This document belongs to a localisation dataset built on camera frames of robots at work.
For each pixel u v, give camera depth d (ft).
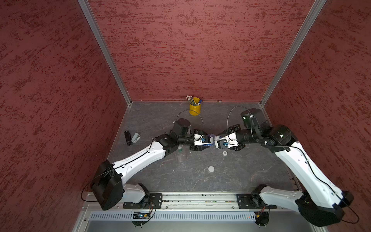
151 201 2.41
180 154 2.94
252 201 2.16
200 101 3.49
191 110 3.49
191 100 3.31
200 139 1.96
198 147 2.16
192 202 2.49
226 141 1.68
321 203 1.25
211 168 2.79
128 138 3.13
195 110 3.52
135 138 3.13
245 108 3.86
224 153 3.01
